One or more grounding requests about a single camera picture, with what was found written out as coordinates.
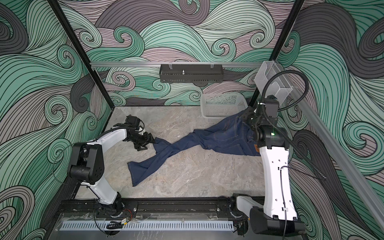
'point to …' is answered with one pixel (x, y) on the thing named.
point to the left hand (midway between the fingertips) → (152, 142)
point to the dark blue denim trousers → (235, 135)
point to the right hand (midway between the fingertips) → (244, 111)
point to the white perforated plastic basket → (216, 107)
